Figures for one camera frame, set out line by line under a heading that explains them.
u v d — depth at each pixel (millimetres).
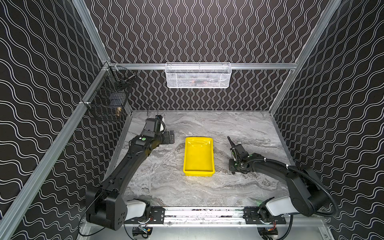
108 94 937
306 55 858
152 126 608
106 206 394
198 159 925
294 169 477
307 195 436
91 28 761
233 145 837
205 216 758
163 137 730
